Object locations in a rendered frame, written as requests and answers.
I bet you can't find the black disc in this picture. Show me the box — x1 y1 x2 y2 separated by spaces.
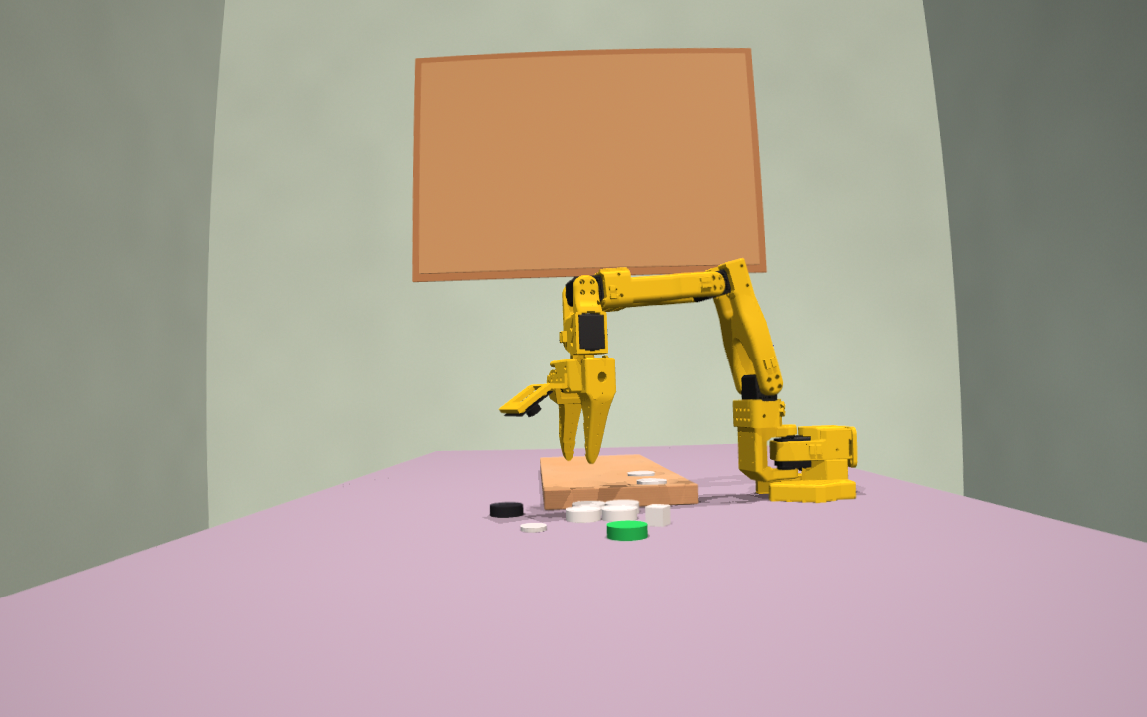
490 502 524 519

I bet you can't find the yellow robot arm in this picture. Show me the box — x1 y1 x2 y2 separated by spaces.
559 258 856 502

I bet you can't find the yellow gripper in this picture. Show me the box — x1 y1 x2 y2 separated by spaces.
499 354 616 463

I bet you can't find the green disc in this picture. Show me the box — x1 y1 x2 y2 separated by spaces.
606 521 648 541

